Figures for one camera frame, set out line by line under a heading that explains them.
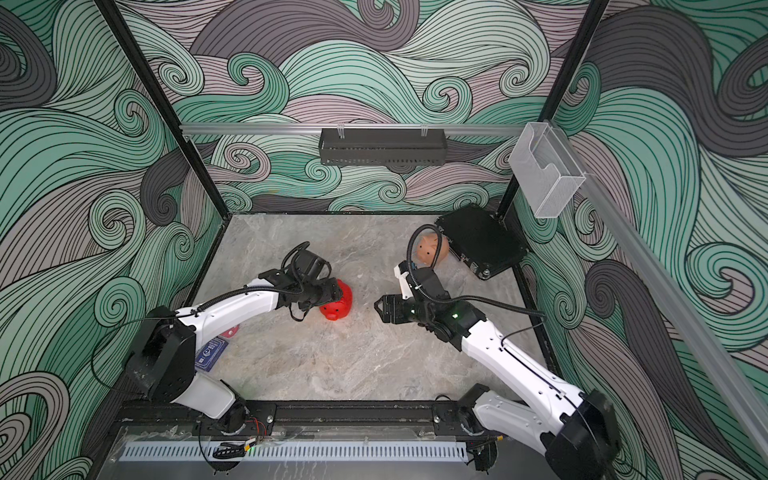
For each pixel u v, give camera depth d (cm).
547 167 77
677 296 52
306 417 75
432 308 56
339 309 86
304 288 64
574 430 37
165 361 43
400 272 70
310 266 69
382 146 95
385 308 67
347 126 93
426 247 101
